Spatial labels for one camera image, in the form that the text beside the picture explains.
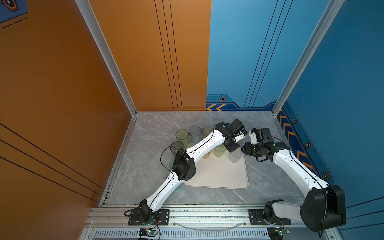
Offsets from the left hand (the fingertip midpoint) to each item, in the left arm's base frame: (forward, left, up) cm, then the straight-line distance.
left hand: (233, 145), depth 90 cm
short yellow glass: (-4, +15, -6) cm, 17 cm away
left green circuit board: (-43, +45, -11) cm, 63 cm away
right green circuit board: (-42, -17, -11) cm, 47 cm away
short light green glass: (0, +7, -7) cm, 10 cm away
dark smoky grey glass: (-2, +34, +3) cm, 34 cm away
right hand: (-4, -4, +3) cm, 6 cm away
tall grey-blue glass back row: (+6, +23, +3) cm, 24 cm away
